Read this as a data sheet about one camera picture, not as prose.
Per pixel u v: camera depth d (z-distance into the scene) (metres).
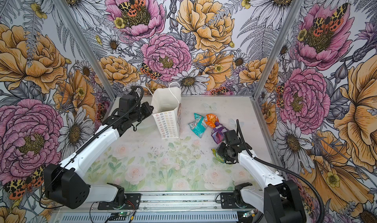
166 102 0.98
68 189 0.40
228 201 0.74
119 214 0.71
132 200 0.74
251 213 0.71
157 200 0.76
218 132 0.94
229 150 0.63
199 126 0.99
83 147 0.46
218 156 0.82
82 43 0.89
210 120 1.00
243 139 0.60
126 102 0.59
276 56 0.97
